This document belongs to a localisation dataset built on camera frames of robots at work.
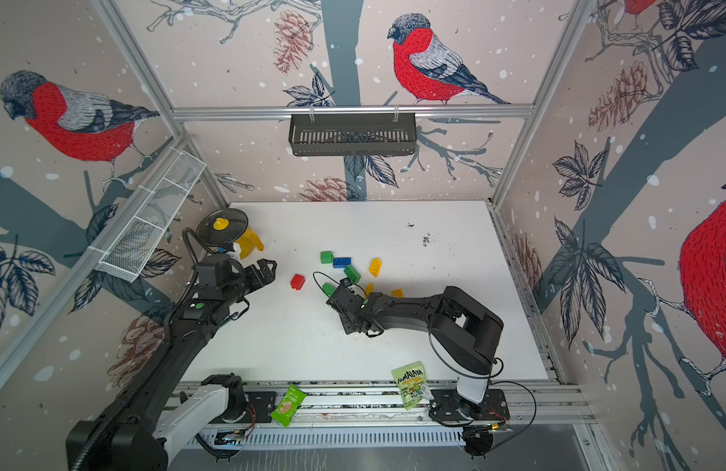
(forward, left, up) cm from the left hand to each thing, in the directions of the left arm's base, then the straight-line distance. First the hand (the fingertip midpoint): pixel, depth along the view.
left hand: (268, 261), depth 82 cm
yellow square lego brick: (-4, -38, -11) cm, 39 cm away
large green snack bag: (-27, -40, -17) cm, 52 cm away
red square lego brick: (+2, -5, -16) cm, 17 cm away
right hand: (-8, -24, -17) cm, 30 cm away
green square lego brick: (+13, -13, -17) cm, 25 cm away
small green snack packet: (-33, -8, -16) cm, 38 cm away
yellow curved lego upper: (+9, -31, -17) cm, 36 cm away
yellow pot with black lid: (+18, +19, -5) cm, 27 cm away
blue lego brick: (+10, -19, -16) cm, 27 cm away
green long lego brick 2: (-1, -16, -15) cm, 22 cm away
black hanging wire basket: (+49, -22, +10) cm, 55 cm away
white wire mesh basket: (+1, +39, +2) cm, 39 cm away
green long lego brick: (+5, -23, -16) cm, 28 cm away
